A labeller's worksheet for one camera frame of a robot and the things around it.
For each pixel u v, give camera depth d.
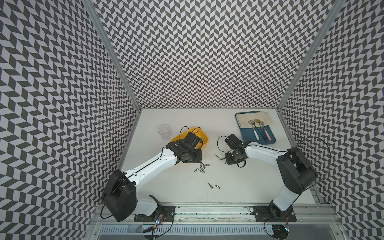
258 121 1.11
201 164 0.89
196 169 0.86
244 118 1.11
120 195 0.40
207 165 0.89
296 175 0.46
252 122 1.09
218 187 0.83
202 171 0.88
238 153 0.67
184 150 0.60
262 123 1.08
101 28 0.78
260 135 1.03
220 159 0.92
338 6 0.67
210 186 0.82
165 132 0.94
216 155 0.94
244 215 0.75
